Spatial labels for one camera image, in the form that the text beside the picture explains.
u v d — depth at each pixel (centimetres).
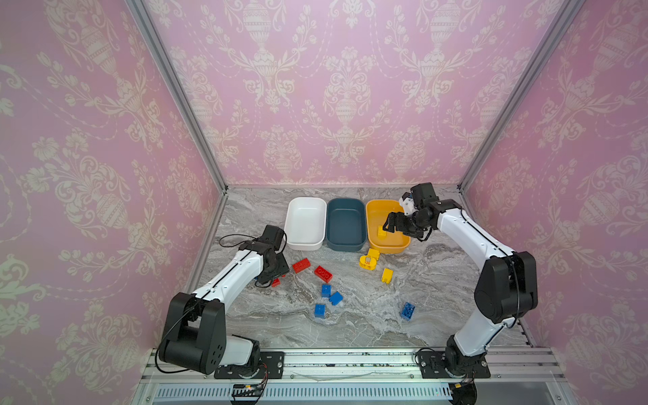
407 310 83
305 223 105
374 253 96
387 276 90
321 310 81
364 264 94
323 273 92
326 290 87
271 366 74
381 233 102
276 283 90
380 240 100
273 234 71
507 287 47
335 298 88
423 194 72
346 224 107
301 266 94
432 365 73
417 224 75
